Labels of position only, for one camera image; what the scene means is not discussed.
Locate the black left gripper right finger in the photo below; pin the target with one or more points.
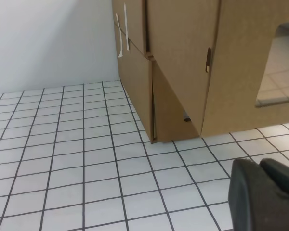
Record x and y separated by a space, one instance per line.
278 172

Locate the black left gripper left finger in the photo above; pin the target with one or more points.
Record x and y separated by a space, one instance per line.
256 203

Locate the white grid tablecloth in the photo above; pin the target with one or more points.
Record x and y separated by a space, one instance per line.
77 158

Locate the white tape strip right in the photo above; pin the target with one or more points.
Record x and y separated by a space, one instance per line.
126 27

